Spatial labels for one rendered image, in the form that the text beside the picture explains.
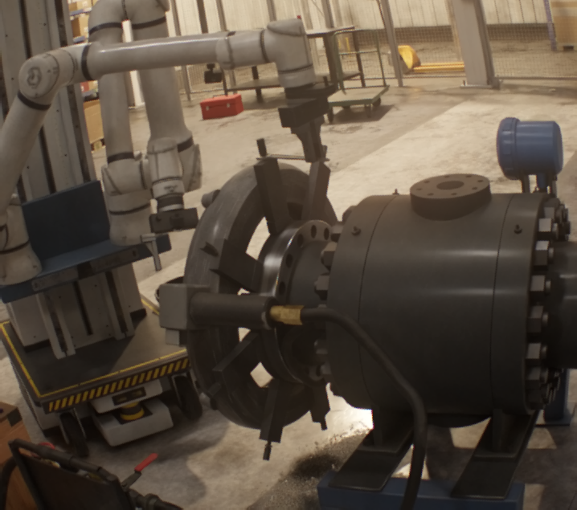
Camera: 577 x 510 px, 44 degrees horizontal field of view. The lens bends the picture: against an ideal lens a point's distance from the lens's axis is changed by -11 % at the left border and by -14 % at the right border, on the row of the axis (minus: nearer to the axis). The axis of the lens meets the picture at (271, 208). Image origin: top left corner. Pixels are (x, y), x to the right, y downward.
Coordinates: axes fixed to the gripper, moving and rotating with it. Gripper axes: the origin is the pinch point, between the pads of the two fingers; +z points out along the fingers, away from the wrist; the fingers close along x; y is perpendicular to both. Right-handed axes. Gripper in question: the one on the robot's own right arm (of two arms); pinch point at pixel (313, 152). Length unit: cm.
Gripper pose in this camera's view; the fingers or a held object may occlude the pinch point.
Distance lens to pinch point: 192.3
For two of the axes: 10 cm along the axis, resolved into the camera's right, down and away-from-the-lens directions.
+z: 2.1, 9.2, 3.3
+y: -7.3, -0.8, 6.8
